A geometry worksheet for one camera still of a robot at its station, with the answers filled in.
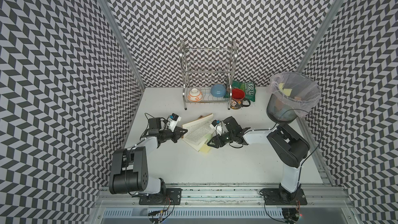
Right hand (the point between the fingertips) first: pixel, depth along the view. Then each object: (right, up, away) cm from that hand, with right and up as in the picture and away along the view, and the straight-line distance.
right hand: (211, 145), depth 90 cm
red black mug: (+18, +26, +11) cm, 33 cm away
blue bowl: (+6, +34, +27) cm, 44 cm away
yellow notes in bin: (+48, +32, +7) cm, 58 cm away
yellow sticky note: (-4, -1, -2) cm, 4 cm away
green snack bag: (+29, +35, +26) cm, 53 cm away
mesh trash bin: (+40, +19, -1) cm, 44 cm away
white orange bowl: (-10, +29, +13) cm, 34 cm away
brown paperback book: (-7, +7, +4) cm, 11 cm away
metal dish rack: (-2, +46, +26) cm, 53 cm away
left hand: (-15, +8, -1) cm, 17 cm away
